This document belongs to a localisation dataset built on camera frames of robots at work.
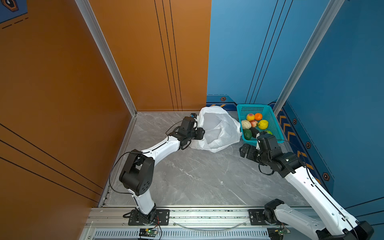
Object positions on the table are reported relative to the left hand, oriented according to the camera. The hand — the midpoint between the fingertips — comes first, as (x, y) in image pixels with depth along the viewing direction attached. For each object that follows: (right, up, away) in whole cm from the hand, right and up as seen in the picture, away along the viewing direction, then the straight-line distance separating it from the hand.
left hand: (202, 129), depth 90 cm
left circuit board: (-27, -49, -19) cm, 59 cm away
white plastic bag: (+14, 0, +12) cm, 19 cm away
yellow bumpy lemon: (+44, +3, +16) cm, 47 cm away
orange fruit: (+43, +9, +22) cm, 49 cm away
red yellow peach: (+37, +9, +22) cm, 44 cm away
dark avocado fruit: (+36, -2, +13) cm, 39 cm away
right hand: (+21, -11, -14) cm, 27 cm away
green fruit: (+45, -2, +9) cm, 46 cm away
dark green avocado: (+31, -3, +9) cm, 32 cm away
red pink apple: (+38, +4, +17) cm, 42 cm away
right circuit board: (+34, -49, -20) cm, 63 cm away
